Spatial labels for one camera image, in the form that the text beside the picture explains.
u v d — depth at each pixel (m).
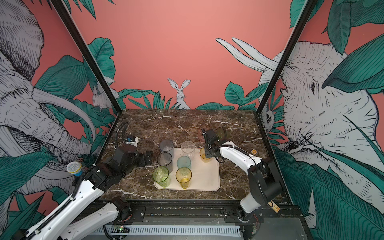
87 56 0.86
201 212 0.76
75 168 0.66
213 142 0.65
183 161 0.87
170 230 0.70
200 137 1.05
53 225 0.40
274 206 0.77
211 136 0.70
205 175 0.87
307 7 0.69
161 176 0.83
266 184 0.44
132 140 0.64
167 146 0.97
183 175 0.79
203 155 0.86
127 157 0.54
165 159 0.84
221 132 0.77
